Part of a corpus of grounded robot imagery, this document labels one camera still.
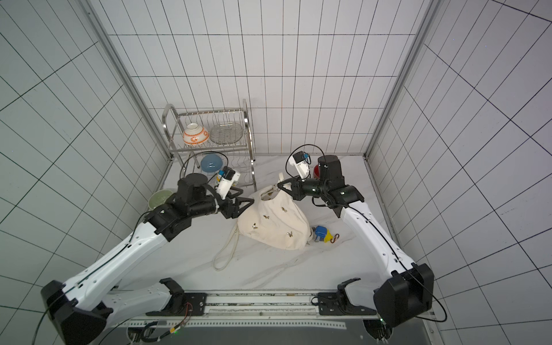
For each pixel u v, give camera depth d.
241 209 0.64
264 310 0.73
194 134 0.85
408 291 0.38
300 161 0.63
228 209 0.60
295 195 0.64
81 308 0.38
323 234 0.85
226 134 0.90
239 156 1.14
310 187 0.62
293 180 0.64
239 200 0.61
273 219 0.79
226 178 0.59
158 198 0.97
